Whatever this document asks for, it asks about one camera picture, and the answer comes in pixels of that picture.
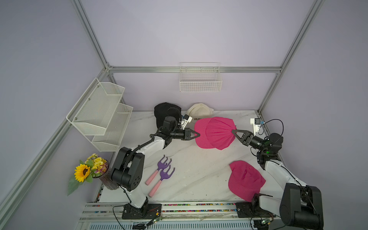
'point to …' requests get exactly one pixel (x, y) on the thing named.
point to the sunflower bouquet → (93, 166)
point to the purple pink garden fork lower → (163, 175)
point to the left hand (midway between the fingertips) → (197, 136)
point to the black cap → (164, 109)
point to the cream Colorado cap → (198, 111)
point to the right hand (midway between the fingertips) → (233, 133)
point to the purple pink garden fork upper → (160, 166)
